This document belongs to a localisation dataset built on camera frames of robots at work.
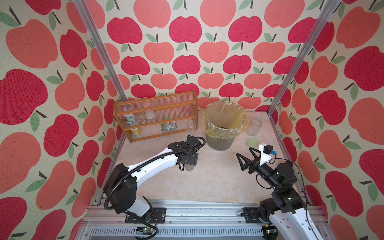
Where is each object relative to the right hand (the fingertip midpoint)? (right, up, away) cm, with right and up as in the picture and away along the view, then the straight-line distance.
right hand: (245, 154), depth 71 cm
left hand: (-26, -6, +12) cm, 30 cm away
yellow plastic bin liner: (-4, +18, +25) cm, 31 cm away
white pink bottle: (-54, +21, +25) cm, 63 cm away
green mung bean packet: (-43, +14, +37) cm, 58 cm away
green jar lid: (+16, +2, +31) cm, 36 cm away
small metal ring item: (-58, +19, +23) cm, 65 cm away
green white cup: (-65, +19, +21) cm, 71 cm away
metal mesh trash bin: (-7, +1, +30) cm, 31 cm away
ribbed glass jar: (+16, +13, +28) cm, 35 cm away
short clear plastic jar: (-28, -11, +18) cm, 35 cm away
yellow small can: (-64, +10, +32) cm, 73 cm away
